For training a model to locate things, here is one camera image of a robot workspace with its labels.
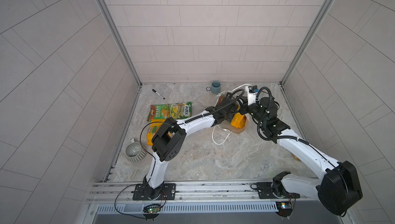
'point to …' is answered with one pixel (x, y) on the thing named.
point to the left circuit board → (152, 208)
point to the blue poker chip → (208, 88)
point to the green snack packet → (180, 110)
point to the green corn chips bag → (159, 113)
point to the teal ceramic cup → (215, 87)
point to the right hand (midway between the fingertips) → (236, 97)
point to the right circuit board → (285, 208)
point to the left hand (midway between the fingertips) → (233, 108)
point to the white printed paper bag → (227, 125)
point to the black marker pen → (155, 91)
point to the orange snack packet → (238, 120)
